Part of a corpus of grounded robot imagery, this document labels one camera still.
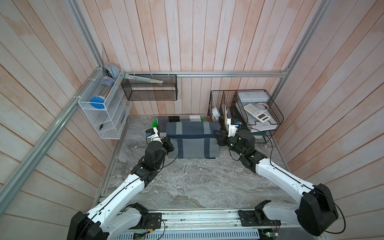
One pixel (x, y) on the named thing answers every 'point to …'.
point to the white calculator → (257, 113)
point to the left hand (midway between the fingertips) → (170, 138)
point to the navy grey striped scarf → (193, 139)
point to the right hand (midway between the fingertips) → (213, 131)
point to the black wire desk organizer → (227, 103)
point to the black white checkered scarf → (162, 121)
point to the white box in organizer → (251, 96)
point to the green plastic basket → (154, 124)
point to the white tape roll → (216, 113)
